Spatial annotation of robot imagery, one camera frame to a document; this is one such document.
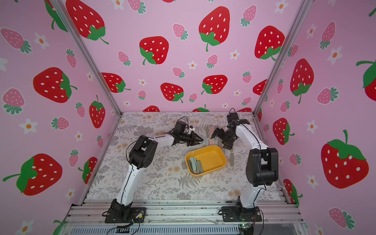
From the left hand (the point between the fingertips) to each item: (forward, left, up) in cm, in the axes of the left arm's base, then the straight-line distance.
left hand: (204, 141), depth 98 cm
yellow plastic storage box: (-11, -5, -4) cm, 12 cm away
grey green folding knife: (-11, -18, -5) cm, 22 cm away
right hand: (-4, -9, +6) cm, 12 cm away
